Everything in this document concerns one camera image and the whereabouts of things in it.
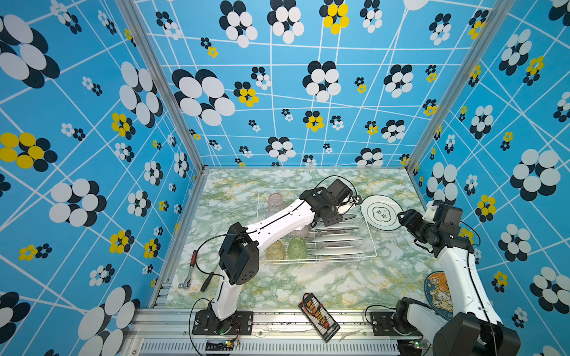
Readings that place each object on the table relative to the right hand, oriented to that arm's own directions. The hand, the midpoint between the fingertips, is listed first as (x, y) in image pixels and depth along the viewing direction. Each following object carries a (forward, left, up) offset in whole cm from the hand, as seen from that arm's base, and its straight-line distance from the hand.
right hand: (406, 218), depth 82 cm
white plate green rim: (+13, +2, -15) cm, 20 cm away
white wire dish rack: (+6, +16, -10) cm, 20 cm away
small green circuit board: (-38, +64, -15) cm, 76 cm away
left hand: (+4, +26, +2) cm, 27 cm away
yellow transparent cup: (-10, +49, -8) cm, 51 cm away
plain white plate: (-6, +26, -4) cm, 27 cm away
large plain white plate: (-12, +27, -1) cm, 29 cm away
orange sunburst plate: (-6, +28, +4) cm, 29 cm away
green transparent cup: (-8, +41, -10) cm, 43 cm away
